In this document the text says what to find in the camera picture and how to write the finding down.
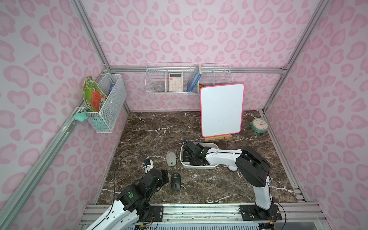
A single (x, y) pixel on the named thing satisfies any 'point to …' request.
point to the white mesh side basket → (103, 121)
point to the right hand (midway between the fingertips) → (196, 148)
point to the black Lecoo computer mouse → (176, 182)
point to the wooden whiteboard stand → (222, 137)
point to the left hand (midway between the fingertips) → (162, 172)
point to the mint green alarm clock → (259, 125)
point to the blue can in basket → (111, 87)
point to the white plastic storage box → (211, 145)
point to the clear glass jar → (160, 86)
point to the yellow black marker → (201, 86)
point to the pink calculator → (175, 82)
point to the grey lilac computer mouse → (171, 158)
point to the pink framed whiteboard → (222, 109)
